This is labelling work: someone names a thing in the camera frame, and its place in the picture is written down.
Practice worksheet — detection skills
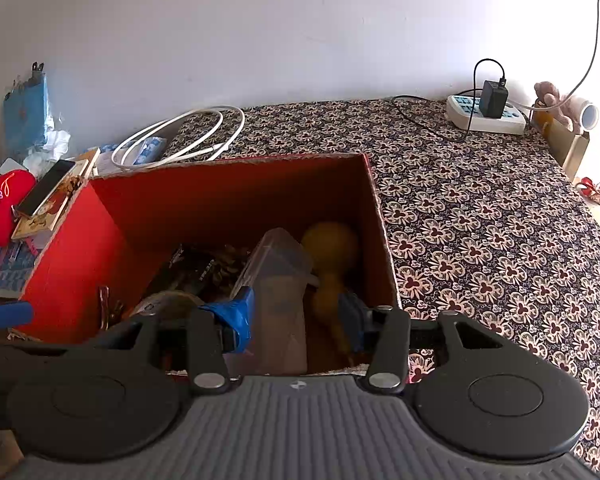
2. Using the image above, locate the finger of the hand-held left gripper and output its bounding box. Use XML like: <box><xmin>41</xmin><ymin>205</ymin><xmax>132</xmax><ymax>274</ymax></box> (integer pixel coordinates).
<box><xmin>0</xmin><ymin>301</ymin><xmax>34</xmax><ymax>332</ymax></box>

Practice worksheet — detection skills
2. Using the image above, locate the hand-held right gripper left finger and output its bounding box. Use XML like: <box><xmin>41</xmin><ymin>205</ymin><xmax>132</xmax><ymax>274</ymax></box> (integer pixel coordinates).
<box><xmin>97</xmin><ymin>286</ymin><xmax>255</xmax><ymax>395</ymax></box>

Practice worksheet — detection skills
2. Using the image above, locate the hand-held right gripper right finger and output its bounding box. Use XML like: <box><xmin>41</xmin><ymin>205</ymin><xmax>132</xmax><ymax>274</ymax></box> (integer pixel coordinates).
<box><xmin>339</xmin><ymin>294</ymin><xmax>501</xmax><ymax>395</ymax></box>

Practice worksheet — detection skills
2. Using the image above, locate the clear plastic case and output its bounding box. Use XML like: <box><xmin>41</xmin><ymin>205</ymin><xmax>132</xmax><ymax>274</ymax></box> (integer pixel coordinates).
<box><xmin>230</xmin><ymin>227</ymin><xmax>313</xmax><ymax>376</ymax></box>

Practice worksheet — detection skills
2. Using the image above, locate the orange dried gourd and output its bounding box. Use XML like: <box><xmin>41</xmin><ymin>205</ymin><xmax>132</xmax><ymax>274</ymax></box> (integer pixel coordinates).
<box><xmin>300</xmin><ymin>221</ymin><xmax>366</xmax><ymax>366</ymax></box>

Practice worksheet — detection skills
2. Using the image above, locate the red cardboard box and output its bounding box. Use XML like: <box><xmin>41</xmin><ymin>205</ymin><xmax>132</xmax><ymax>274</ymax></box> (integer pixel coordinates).
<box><xmin>17</xmin><ymin>152</ymin><xmax>403</xmax><ymax>378</ymax></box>

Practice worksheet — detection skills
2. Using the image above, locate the blue printed packet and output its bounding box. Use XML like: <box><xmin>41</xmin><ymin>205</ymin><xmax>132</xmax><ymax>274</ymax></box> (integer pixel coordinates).
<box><xmin>0</xmin><ymin>240</ymin><xmax>36</xmax><ymax>296</ymax></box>

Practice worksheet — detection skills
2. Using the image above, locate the black packet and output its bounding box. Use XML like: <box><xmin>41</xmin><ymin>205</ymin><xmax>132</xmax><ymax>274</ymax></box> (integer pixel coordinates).
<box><xmin>152</xmin><ymin>242</ymin><xmax>218</xmax><ymax>293</ymax></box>

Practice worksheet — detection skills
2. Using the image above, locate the beige picture book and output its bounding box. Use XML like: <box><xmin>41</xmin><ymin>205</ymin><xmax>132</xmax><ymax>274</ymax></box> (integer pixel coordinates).
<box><xmin>11</xmin><ymin>147</ymin><xmax>101</xmax><ymax>241</ymax></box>

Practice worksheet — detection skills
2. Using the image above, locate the red heart plush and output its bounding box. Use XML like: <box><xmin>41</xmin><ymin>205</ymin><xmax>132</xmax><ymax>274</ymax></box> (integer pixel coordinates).
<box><xmin>0</xmin><ymin>170</ymin><xmax>37</xmax><ymax>248</ymax></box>

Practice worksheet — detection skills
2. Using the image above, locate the black smartphone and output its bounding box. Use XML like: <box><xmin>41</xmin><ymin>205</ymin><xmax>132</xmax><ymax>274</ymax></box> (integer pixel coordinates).
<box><xmin>15</xmin><ymin>159</ymin><xmax>77</xmax><ymax>217</ymax></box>

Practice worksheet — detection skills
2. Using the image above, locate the floral patterned cloth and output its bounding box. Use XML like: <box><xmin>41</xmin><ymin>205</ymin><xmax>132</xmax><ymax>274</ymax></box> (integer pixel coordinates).
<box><xmin>165</xmin><ymin>97</ymin><xmax>600</xmax><ymax>476</ymax></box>

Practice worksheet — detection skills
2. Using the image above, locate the white crumpled plastic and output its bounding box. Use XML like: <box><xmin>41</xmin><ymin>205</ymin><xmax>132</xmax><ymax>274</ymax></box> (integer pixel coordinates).
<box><xmin>22</xmin><ymin>130</ymin><xmax>71</xmax><ymax>178</ymax></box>

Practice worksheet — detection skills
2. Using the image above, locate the blue tissue packet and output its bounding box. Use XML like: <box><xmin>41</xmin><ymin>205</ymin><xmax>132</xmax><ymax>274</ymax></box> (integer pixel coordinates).
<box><xmin>100</xmin><ymin>136</ymin><xmax>168</xmax><ymax>167</ymax></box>

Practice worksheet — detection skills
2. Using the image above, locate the blue bag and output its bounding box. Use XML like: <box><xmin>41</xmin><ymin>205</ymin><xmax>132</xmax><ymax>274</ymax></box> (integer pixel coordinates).
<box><xmin>2</xmin><ymin>62</ymin><xmax>51</xmax><ymax>158</ymax></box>

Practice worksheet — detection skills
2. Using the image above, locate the white power strip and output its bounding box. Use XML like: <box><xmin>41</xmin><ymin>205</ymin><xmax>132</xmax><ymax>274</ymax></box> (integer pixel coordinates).
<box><xmin>446</xmin><ymin>94</ymin><xmax>527</xmax><ymax>136</ymax></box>

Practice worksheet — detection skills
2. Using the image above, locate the black charger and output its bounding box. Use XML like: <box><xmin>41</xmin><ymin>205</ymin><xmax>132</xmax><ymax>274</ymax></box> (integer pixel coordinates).
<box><xmin>480</xmin><ymin>79</ymin><xmax>508</xmax><ymax>120</ymax></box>

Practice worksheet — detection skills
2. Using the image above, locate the golden box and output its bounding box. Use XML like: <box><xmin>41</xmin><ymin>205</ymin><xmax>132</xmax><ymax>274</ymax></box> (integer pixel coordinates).
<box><xmin>530</xmin><ymin>107</ymin><xmax>591</xmax><ymax>181</ymax></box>

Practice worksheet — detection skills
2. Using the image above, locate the pink plush toy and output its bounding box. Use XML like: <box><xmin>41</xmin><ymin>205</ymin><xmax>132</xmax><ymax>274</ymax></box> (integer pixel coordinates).
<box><xmin>533</xmin><ymin>80</ymin><xmax>588</xmax><ymax>136</ymax></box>

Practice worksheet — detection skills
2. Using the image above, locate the white tube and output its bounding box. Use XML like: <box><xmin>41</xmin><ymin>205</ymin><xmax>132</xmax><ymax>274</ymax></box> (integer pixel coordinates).
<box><xmin>577</xmin><ymin>101</ymin><xmax>600</xmax><ymax>133</ymax></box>

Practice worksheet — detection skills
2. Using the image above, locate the white coiled cable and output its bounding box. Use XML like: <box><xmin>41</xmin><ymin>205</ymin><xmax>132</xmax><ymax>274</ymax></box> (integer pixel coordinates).
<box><xmin>111</xmin><ymin>105</ymin><xmax>246</xmax><ymax>170</ymax></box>

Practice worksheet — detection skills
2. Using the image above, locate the black charger cable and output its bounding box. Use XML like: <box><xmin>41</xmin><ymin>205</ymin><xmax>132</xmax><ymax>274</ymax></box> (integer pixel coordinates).
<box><xmin>391</xmin><ymin>58</ymin><xmax>507</xmax><ymax>142</ymax></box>

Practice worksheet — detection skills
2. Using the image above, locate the thin hanging cable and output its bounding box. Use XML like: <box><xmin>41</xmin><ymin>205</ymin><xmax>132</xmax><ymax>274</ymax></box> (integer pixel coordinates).
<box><xmin>505</xmin><ymin>0</ymin><xmax>600</xmax><ymax>111</ymax></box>

